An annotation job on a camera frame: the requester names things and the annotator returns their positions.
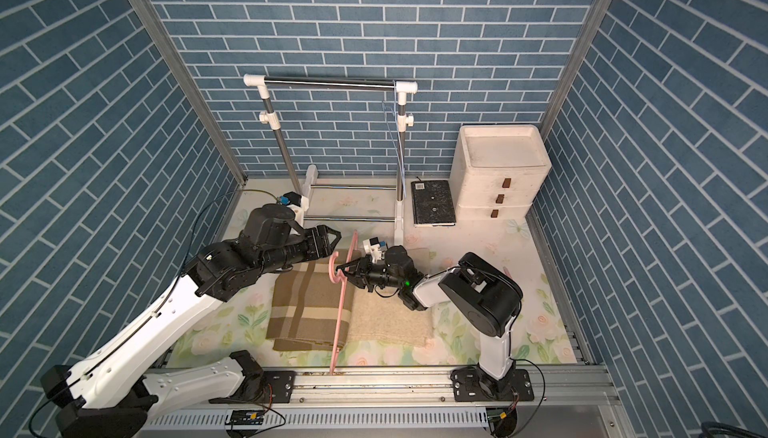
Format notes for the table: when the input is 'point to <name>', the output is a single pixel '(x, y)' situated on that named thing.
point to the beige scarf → (375, 317)
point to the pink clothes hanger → (343, 278)
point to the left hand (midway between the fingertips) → (341, 238)
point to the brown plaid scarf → (304, 309)
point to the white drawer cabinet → (497, 171)
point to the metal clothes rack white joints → (308, 191)
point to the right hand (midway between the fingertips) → (340, 272)
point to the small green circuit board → (246, 417)
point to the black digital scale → (432, 204)
